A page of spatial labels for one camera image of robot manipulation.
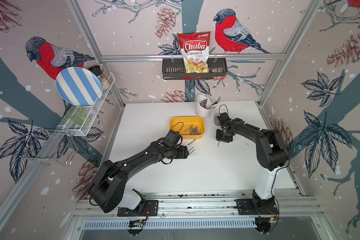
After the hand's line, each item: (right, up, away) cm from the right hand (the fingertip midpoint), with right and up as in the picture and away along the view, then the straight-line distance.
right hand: (218, 138), depth 99 cm
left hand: (-22, -6, -14) cm, 27 cm away
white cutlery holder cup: (-12, +18, +6) cm, 23 cm away
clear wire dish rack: (-75, +4, -41) cm, 86 cm away
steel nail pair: (-15, +4, +5) cm, 16 cm away
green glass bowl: (-74, +15, -29) cm, 81 cm away
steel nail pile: (-19, -3, -1) cm, 19 cm away
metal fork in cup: (0, +25, +8) cm, 26 cm away
